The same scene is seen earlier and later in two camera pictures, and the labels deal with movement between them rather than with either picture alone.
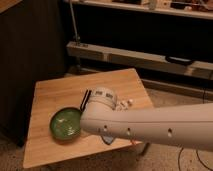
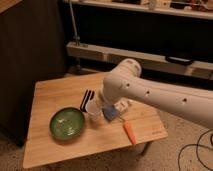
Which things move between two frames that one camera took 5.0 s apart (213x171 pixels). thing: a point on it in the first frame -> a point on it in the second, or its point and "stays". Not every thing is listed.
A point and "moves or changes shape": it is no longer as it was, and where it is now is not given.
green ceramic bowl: (65, 124) stays
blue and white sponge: (107, 139) moves or changes shape
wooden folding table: (43, 146) stays
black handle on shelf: (178, 60) stays
